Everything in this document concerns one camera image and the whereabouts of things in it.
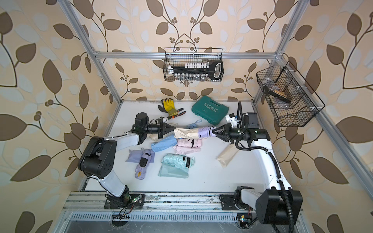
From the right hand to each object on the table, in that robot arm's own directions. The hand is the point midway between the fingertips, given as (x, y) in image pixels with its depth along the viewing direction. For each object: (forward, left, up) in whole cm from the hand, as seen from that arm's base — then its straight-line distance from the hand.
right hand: (213, 133), depth 73 cm
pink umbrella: (+6, +11, -21) cm, 24 cm away
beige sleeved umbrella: (+11, +36, -20) cm, 42 cm away
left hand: (+7, +22, -3) cm, 23 cm away
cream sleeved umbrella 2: (-4, -9, -23) cm, 25 cm away
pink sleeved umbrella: (+2, +17, -21) cm, 27 cm away
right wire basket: (+17, -43, +8) cm, 47 cm away
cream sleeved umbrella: (+3, +12, -4) cm, 13 cm away
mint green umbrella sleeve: (-11, +25, -22) cm, 35 cm away
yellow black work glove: (+39, +29, -21) cm, 53 cm away
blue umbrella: (+22, +9, -23) cm, 33 cm away
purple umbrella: (-11, +41, -20) cm, 47 cm away
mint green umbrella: (-6, +19, -19) cm, 28 cm away
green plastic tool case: (+33, -4, -19) cm, 38 cm away
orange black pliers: (+30, +25, -22) cm, 45 cm away
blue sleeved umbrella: (+8, +26, -21) cm, 35 cm away
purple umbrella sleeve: (-1, +47, -21) cm, 51 cm away
